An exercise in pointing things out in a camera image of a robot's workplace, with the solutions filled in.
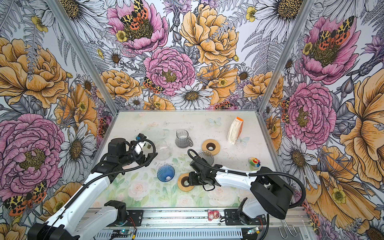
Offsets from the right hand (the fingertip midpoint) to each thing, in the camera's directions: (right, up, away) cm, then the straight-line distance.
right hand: (192, 185), depth 83 cm
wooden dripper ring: (+12, +19, +17) cm, 29 cm away
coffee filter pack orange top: (+28, +30, +16) cm, 44 cm away
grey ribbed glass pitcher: (-6, +23, +14) cm, 28 cm away
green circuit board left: (-33, -17, -12) cm, 39 cm away
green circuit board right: (+30, -16, -11) cm, 36 cm away
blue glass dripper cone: (-16, +4, +8) cm, 18 cm away
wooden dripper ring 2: (-5, 0, +2) cm, 5 cm away
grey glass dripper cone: (+9, +15, +6) cm, 18 cm away
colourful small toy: (+38, +11, +9) cm, 40 cm away
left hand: (-23, +18, -2) cm, 29 cm away
